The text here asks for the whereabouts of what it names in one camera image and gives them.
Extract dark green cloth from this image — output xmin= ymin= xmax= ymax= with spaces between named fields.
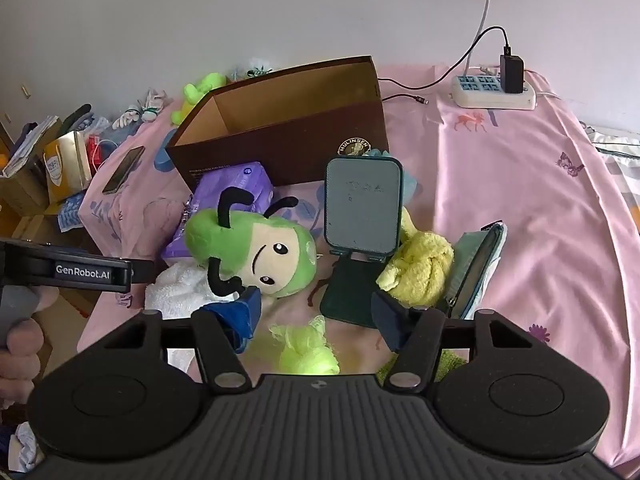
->
xmin=60 ymin=104 xmax=93 ymax=131

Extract blue patterned cloth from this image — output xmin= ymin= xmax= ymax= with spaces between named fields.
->
xmin=57 ymin=192 xmax=86 ymax=233

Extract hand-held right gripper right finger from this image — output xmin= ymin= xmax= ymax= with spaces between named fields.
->
xmin=370 ymin=290 xmax=548 ymax=392

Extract white power strip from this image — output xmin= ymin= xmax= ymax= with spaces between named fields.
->
xmin=451 ymin=74 xmax=537 ymax=110

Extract brown cardboard box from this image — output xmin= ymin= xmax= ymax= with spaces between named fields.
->
xmin=165 ymin=55 xmax=391 ymax=193

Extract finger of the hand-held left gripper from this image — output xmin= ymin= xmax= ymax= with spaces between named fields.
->
xmin=131 ymin=259 xmax=157 ymax=283

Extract red packet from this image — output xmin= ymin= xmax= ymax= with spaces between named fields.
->
xmin=86 ymin=132 xmax=118 ymax=166

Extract striped cloth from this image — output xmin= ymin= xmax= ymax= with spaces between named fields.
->
xmin=580 ymin=120 xmax=640 ymax=236

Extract person's left hand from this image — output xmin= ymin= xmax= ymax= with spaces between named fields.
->
xmin=0 ymin=287 xmax=58 ymax=407

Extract pink bedsheet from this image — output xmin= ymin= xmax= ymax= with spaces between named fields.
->
xmin=77 ymin=62 xmax=640 ymax=461

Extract yellow-green plush toy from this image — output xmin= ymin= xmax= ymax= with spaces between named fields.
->
xmin=376 ymin=210 xmax=455 ymax=308
xmin=270 ymin=316 xmax=341 ymax=376

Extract black cable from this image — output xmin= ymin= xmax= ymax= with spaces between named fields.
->
xmin=376 ymin=25 xmax=513 ymax=107

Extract green towel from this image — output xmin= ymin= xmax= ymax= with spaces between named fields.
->
xmin=375 ymin=347 xmax=471 ymax=386

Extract black smartphone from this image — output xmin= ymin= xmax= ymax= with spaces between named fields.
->
xmin=102 ymin=146 xmax=146 ymax=195

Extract black charger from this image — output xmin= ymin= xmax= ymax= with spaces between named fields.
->
xmin=500 ymin=46 xmax=525 ymax=95

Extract white cable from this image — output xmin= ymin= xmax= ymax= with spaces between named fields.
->
xmin=462 ymin=0 xmax=498 ymax=78

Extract green plush toy black antennae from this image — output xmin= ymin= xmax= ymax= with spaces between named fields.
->
xmin=184 ymin=187 xmax=318 ymax=301

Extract white fluffy plush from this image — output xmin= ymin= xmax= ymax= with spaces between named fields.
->
xmin=145 ymin=260 xmax=236 ymax=376

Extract purple tissue pack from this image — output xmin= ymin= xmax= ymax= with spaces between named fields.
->
xmin=161 ymin=161 xmax=275 ymax=261

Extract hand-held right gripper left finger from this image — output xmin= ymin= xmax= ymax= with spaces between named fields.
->
xmin=100 ymin=285 xmax=263 ymax=395

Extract stack of papers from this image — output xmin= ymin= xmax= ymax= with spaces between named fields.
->
xmin=2 ymin=115 xmax=63 ymax=178

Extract green and yellow plush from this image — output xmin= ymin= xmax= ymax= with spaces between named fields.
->
xmin=171 ymin=72 xmax=228 ymax=127

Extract pile of cardboard boxes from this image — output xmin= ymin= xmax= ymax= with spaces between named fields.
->
xmin=0 ymin=160 xmax=101 ymax=376

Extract teal zip pouch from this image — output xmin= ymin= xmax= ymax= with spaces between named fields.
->
xmin=445 ymin=221 xmax=508 ymax=321

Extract white glove bundle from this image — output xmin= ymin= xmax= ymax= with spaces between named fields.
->
xmin=135 ymin=89 xmax=168 ymax=123
xmin=111 ymin=105 xmax=143 ymax=128

